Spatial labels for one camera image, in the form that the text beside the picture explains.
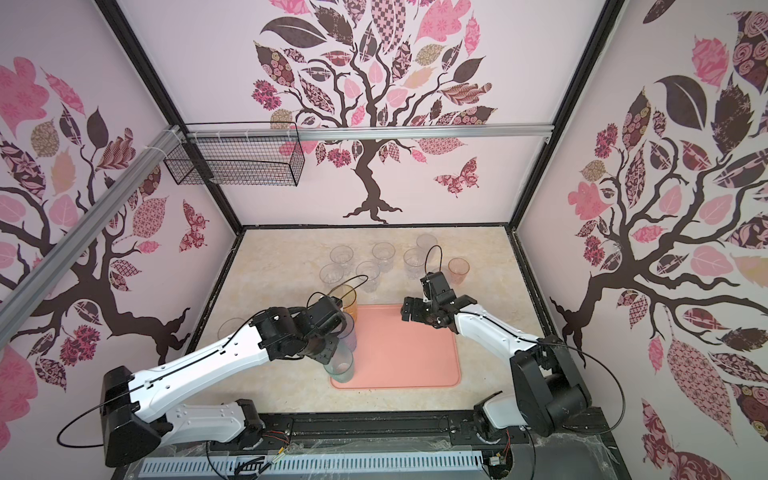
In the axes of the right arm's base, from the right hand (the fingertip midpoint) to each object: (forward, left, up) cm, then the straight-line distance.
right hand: (414, 308), depth 89 cm
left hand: (-15, +24, +6) cm, 29 cm away
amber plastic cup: (+1, +20, +6) cm, 20 cm away
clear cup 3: (+24, +9, -3) cm, 26 cm away
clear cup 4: (+21, -1, -5) cm, 22 cm away
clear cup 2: (+18, +14, -5) cm, 23 cm away
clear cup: (+16, +28, -5) cm, 33 cm away
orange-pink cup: (+16, -16, -2) cm, 23 cm away
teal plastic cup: (-16, +22, -4) cm, 27 cm away
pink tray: (-10, +7, -10) cm, 16 cm away
